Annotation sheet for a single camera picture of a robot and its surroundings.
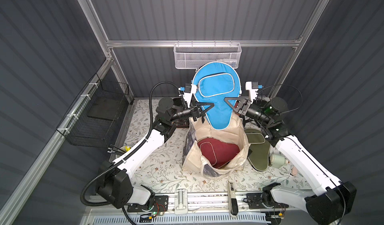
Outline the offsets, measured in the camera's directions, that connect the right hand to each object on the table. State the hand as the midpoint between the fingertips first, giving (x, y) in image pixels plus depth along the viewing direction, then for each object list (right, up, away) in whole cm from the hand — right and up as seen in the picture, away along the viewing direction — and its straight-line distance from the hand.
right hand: (227, 101), depth 60 cm
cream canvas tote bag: (-14, -27, +11) cm, 32 cm away
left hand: (-5, -2, 0) cm, 5 cm away
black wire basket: (-64, -8, +13) cm, 66 cm away
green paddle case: (+24, -30, +26) cm, 47 cm away
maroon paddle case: (+1, -30, +31) cm, 43 cm away
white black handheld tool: (+4, -48, +8) cm, 49 cm away
